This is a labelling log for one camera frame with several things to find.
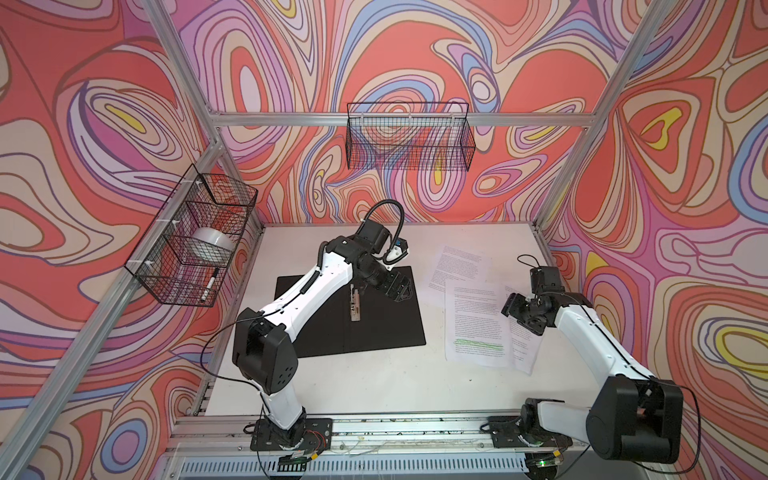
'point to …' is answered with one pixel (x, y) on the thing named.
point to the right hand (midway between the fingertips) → (514, 320)
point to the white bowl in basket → (211, 239)
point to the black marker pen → (209, 285)
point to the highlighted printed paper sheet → (476, 323)
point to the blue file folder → (384, 322)
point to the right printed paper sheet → (526, 344)
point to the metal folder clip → (355, 304)
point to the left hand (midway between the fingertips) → (400, 285)
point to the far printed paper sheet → (461, 264)
